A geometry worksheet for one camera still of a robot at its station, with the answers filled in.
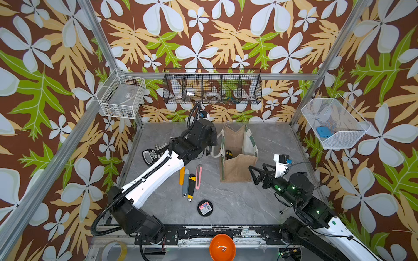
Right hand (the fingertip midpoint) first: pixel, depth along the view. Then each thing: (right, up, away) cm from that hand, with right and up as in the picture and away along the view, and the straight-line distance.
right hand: (254, 166), depth 68 cm
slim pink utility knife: (-25, -8, +26) cm, 37 cm away
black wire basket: (-17, +44, +29) cm, 55 cm away
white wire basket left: (-66, +35, +18) cm, 77 cm away
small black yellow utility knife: (-7, +2, +32) cm, 33 cm away
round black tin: (-21, -23, +12) cm, 33 cm away
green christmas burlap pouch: (0, +3, +37) cm, 37 cm away
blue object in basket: (+39, +16, +12) cm, 44 cm away
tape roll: (-56, -38, +1) cm, 68 cm away
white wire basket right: (+46, +20, +14) cm, 52 cm away
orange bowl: (-13, -36, +2) cm, 39 cm away
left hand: (-17, +16, +6) cm, 24 cm away
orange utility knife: (-35, -10, +25) cm, 44 cm away
